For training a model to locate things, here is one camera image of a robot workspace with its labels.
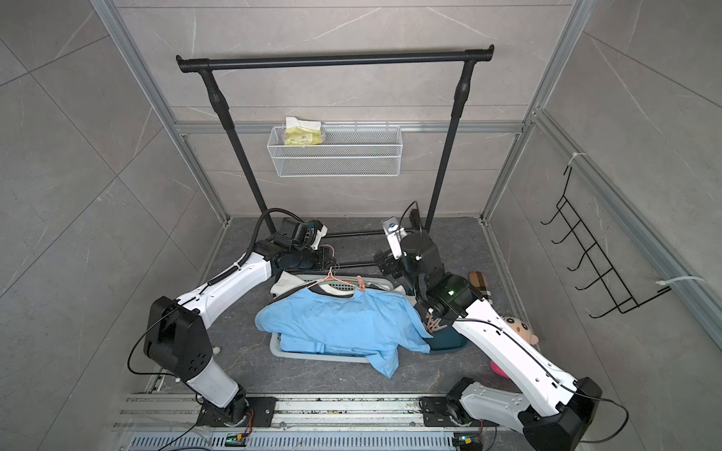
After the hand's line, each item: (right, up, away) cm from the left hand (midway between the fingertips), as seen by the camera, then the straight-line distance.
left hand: (337, 257), depth 84 cm
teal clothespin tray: (+33, -26, +1) cm, 43 cm away
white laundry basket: (+1, -8, -1) cm, 9 cm away
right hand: (+18, +5, -14) cm, 23 cm away
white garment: (-17, -8, +1) cm, 19 cm away
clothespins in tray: (+30, -22, +4) cm, 38 cm away
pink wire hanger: (-2, -5, -2) cm, 6 cm away
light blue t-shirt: (+10, -19, -8) cm, 23 cm away
